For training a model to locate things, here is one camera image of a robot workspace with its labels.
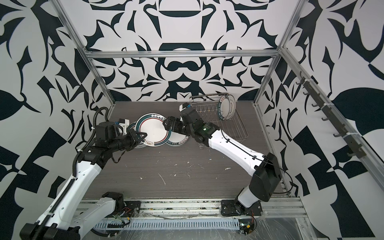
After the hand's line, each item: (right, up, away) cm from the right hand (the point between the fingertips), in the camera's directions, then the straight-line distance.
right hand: (169, 124), depth 74 cm
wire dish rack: (+22, +11, +41) cm, 48 cm away
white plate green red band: (-14, -1, +1) cm, 14 cm away
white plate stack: (+34, +10, +29) cm, 46 cm away
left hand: (-10, -4, -1) cm, 11 cm away
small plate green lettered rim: (+2, -11, +22) cm, 25 cm away
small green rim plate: (-9, 0, +3) cm, 10 cm away
